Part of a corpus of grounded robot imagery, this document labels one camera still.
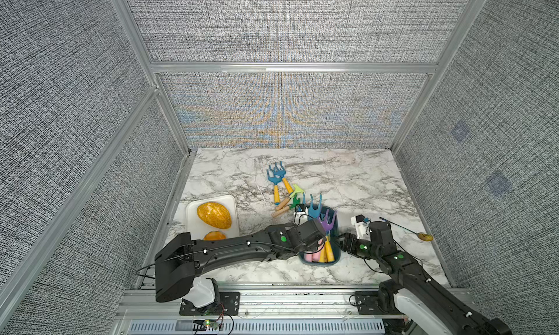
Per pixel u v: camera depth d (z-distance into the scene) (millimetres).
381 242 642
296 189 1005
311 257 780
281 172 1106
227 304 735
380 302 716
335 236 877
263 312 732
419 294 526
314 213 813
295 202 994
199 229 938
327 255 813
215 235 878
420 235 889
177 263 417
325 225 863
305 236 562
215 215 900
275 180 1066
